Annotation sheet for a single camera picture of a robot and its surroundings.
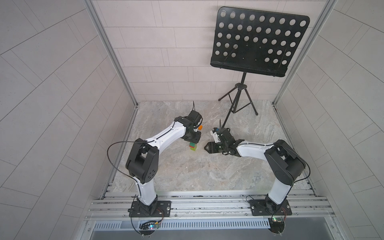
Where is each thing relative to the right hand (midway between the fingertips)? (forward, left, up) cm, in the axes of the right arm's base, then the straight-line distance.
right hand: (207, 147), depth 91 cm
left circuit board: (-38, +30, +1) cm, 48 cm away
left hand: (+3, +6, +6) cm, 9 cm away
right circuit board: (-40, -28, -3) cm, 49 cm away
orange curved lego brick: (+16, +3, 0) cm, 16 cm away
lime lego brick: (-1, +9, +2) cm, 9 cm away
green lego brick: (+3, +9, 0) cm, 10 cm away
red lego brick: (-2, +9, +5) cm, 11 cm away
